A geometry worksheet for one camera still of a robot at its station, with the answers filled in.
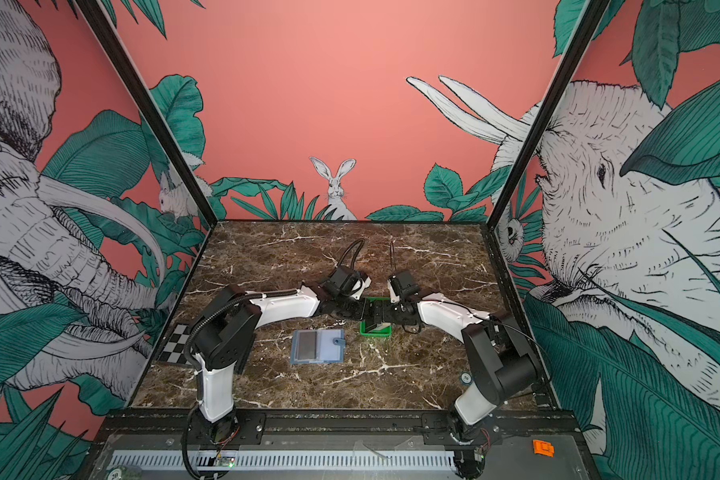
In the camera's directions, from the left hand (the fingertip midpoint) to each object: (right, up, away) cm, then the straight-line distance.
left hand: (375, 310), depth 90 cm
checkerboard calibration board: (-58, -10, -7) cm, 59 cm away
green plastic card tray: (-1, -4, -2) cm, 4 cm away
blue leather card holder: (-17, -10, -3) cm, 20 cm away
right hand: (+2, -1, +1) cm, 2 cm away
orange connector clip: (+40, -29, -20) cm, 53 cm away
